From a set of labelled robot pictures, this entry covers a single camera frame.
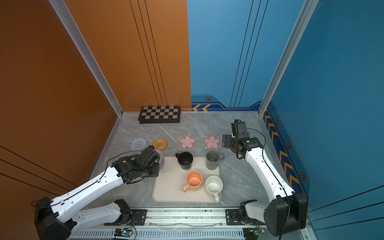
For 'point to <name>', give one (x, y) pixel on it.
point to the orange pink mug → (194, 181)
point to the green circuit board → (123, 232)
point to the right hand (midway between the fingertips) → (229, 140)
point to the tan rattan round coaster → (160, 144)
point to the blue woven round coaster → (138, 144)
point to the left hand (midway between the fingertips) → (157, 167)
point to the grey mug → (212, 158)
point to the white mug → (213, 185)
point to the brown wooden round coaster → (235, 150)
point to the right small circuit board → (258, 231)
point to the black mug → (185, 160)
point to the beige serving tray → (168, 187)
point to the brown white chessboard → (159, 114)
